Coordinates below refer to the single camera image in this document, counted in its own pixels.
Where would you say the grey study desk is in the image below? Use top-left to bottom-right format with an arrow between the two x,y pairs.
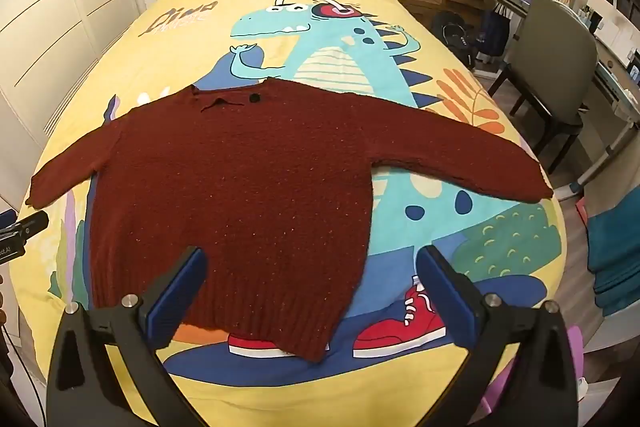
482,0 -> 640,202

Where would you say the teal folded cloth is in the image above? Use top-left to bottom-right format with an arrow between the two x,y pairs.
585,194 -> 640,318

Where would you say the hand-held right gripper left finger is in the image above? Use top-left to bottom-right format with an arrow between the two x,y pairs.
46,246 -> 221,427

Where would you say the low wooden nightstand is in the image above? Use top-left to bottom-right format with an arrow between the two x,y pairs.
395,0 -> 451,28

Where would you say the dark blue bag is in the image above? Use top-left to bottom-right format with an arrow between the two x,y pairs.
477,4 -> 513,58

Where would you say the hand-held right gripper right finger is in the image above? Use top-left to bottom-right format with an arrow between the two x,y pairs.
416,245 -> 581,427

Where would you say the dark red knit sweater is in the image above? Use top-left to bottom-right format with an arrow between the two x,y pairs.
27,77 -> 555,363

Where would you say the white wardrobe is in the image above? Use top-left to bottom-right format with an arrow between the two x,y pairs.
0,0 -> 166,142

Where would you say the black backpack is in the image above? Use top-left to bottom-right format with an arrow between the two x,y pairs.
431,11 -> 481,68

